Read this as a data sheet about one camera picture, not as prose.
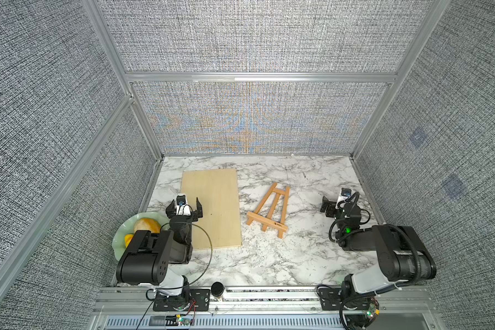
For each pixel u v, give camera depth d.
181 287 0.64
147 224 0.83
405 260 0.45
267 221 0.90
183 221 0.70
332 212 0.84
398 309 0.73
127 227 0.88
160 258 0.45
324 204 0.84
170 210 0.80
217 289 0.72
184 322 0.70
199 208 0.83
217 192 1.03
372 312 0.69
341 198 0.81
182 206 0.73
